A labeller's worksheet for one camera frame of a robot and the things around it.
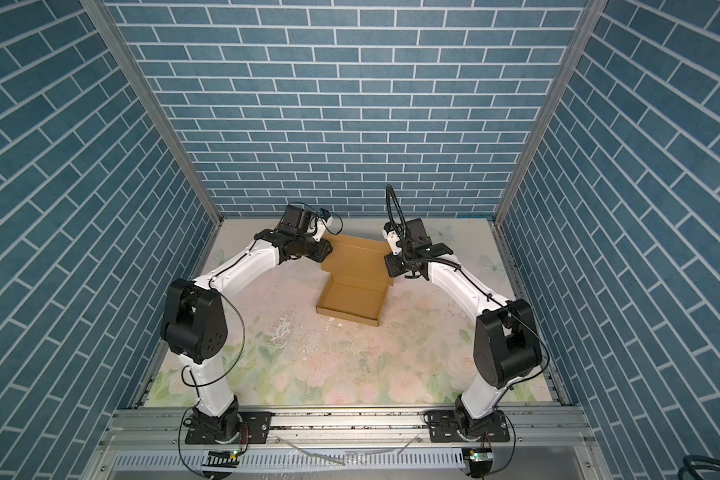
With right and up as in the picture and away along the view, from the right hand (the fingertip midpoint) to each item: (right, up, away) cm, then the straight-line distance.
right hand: (388, 257), depth 90 cm
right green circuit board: (+22, -49, -16) cm, 56 cm away
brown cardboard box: (-10, -11, +9) cm, 17 cm away
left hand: (-19, +4, +3) cm, 20 cm away
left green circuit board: (-42, -49, -18) cm, 66 cm away
